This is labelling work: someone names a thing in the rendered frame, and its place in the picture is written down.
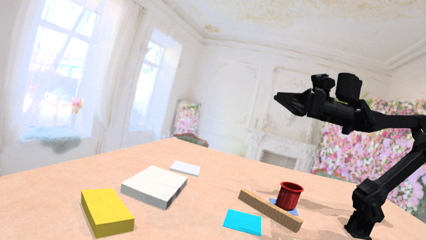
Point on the yellow rectangular block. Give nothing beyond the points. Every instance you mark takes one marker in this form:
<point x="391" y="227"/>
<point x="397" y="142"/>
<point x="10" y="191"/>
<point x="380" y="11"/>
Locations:
<point x="106" y="213"/>

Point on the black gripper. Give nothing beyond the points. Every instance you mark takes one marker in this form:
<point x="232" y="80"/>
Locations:
<point x="314" y="106"/>

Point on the brown wooden plank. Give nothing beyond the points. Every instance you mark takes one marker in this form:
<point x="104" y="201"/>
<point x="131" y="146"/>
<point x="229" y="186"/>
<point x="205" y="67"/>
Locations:
<point x="275" y="213"/>

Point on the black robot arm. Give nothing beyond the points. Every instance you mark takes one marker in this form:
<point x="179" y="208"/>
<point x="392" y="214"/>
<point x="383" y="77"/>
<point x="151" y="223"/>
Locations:
<point x="369" y="196"/>

